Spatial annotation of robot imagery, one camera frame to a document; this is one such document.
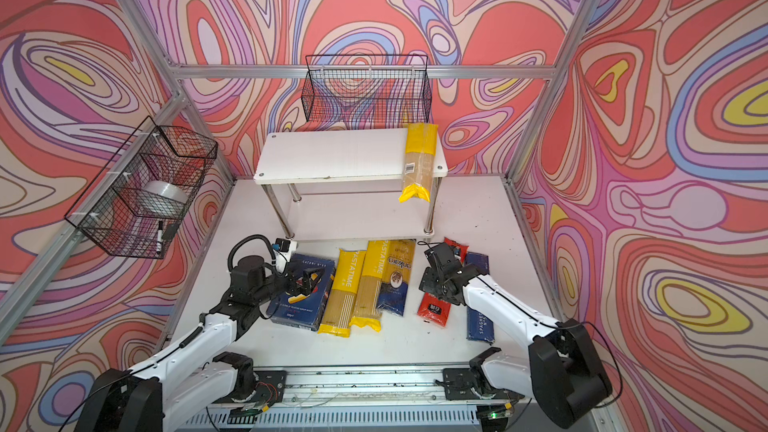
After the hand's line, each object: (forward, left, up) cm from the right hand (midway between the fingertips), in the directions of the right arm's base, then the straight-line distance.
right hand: (437, 291), depth 86 cm
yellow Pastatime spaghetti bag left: (-3, +28, 0) cm, 29 cm away
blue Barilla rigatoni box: (-6, +36, +3) cm, 37 cm away
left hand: (+6, +35, +8) cm, 36 cm away
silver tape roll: (+12, +67, +31) cm, 75 cm away
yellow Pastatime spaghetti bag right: (-5, +20, -1) cm, 21 cm away
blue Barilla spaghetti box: (-10, -10, -1) cm, 14 cm away
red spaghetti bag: (-5, +1, -1) cm, 6 cm away
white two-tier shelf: (+34, +26, +12) cm, 45 cm away
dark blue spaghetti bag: (+6, +12, -1) cm, 13 cm away
